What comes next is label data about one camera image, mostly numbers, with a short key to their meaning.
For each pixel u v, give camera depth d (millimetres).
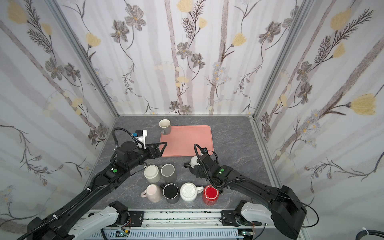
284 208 406
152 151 659
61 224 402
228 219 734
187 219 748
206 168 615
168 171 803
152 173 819
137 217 737
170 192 751
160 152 662
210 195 740
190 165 860
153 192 736
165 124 1051
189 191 751
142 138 663
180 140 1001
